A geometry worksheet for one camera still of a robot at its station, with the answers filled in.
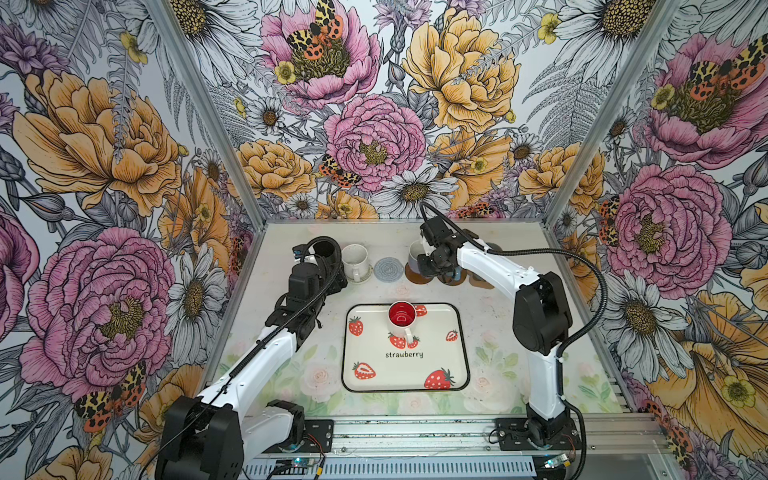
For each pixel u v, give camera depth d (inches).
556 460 28.2
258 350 20.1
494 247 39.2
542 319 21.0
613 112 34.9
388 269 42.4
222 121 37.0
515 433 29.1
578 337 20.7
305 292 24.4
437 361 34.3
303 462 27.9
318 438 28.9
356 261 40.2
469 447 28.7
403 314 36.9
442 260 27.9
